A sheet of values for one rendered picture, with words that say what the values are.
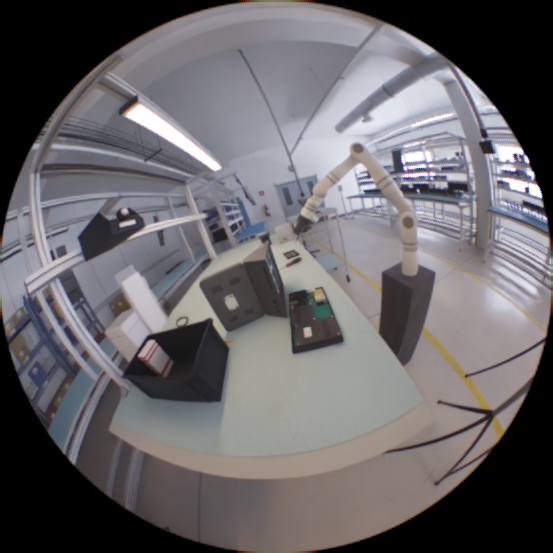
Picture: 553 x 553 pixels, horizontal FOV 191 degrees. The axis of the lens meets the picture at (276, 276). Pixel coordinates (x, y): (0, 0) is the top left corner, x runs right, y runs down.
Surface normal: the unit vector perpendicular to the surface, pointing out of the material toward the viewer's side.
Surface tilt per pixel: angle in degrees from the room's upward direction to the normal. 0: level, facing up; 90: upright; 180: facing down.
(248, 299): 90
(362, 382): 0
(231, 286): 90
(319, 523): 0
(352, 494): 0
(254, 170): 90
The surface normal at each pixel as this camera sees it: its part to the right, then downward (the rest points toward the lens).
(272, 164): 0.07, 0.40
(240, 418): -0.31, -0.86
